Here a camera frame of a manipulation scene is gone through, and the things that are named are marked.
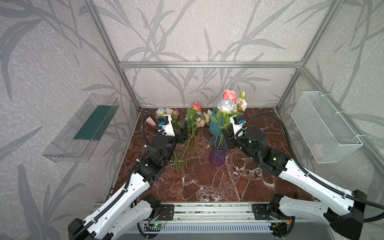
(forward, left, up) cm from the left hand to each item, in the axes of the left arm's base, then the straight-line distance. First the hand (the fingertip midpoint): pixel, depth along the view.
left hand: (182, 118), depth 68 cm
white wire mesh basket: (-10, -62, 0) cm, 63 cm away
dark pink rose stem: (+25, -2, -31) cm, 40 cm away
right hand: (-1, -20, -3) cm, 20 cm away
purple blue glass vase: (-4, -18, -27) cm, 33 cm away
